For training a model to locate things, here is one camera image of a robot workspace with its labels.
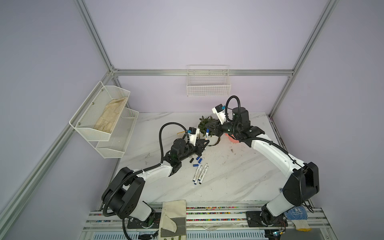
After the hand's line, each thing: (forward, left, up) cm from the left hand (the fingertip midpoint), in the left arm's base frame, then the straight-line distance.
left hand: (206, 139), depth 80 cm
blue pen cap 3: (-5, +6, -21) cm, 22 cm away
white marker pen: (+1, 0, +4) cm, 5 cm away
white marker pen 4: (-12, +1, -21) cm, 24 cm away
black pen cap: (-1, +9, -21) cm, 23 cm away
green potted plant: (+12, -6, -17) cm, 22 cm away
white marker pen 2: (-12, +5, -20) cm, 24 cm away
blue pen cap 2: (-1, +3, -21) cm, 22 cm away
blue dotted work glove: (-33, -47, -20) cm, 61 cm away
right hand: (+3, +1, +7) cm, 8 cm away
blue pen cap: (0, +5, -20) cm, 21 cm away
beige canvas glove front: (-35, +17, -20) cm, 44 cm away
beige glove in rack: (+10, +53, +8) cm, 54 cm away
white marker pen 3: (-10, +2, -20) cm, 22 cm away
